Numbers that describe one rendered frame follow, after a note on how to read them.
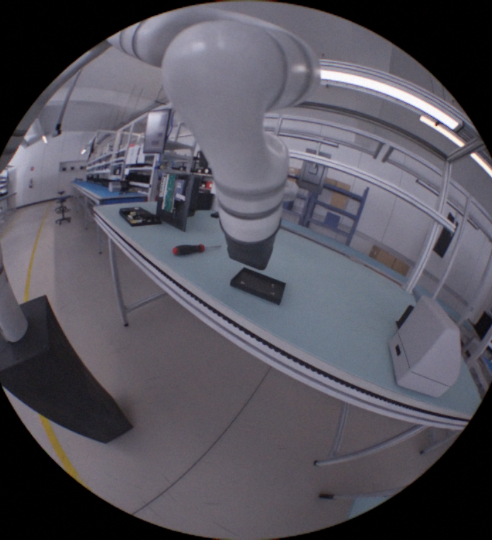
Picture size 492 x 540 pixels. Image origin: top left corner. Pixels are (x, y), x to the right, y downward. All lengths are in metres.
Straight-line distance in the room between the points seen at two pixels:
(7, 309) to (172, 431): 1.01
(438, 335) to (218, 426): 1.15
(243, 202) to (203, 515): 1.31
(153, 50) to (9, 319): 0.56
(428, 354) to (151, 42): 0.46
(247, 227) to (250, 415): 1.21
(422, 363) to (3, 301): 0.83
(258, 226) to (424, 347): 0.33
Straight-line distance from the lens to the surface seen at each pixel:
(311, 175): 2.34
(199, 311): 0.38
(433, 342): 0.34
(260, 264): 0.28
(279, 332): 0.29
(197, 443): 1.19
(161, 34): 0.16
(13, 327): 0.58
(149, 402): 1.27
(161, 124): 2.05
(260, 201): 0.15
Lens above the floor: 1.19
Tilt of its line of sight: 26 degrees down
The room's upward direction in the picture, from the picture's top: 16 degrees clockwise
